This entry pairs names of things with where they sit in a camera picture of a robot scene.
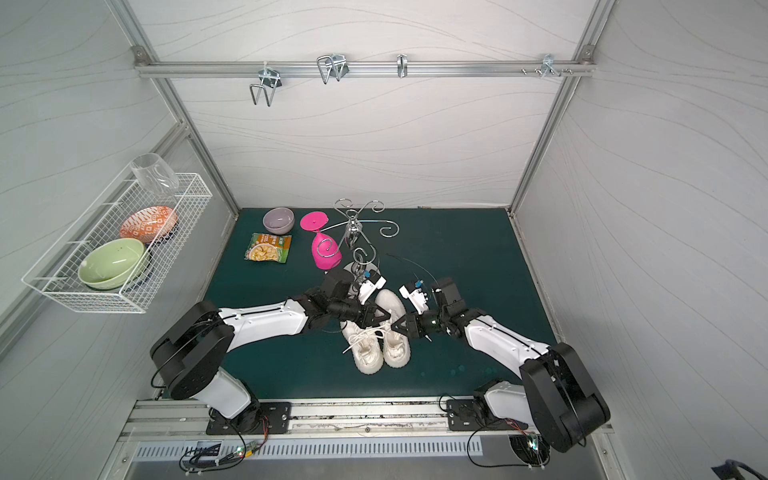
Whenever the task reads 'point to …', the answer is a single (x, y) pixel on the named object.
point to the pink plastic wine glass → (326, 252)
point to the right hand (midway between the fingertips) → (396, 324)
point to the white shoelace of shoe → (353, 339)
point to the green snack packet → (269, 247)
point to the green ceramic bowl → (112, 263)
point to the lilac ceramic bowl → (278, 220)
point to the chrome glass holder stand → (355, 230)
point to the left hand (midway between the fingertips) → (390, 317)
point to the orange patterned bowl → (150, 224)
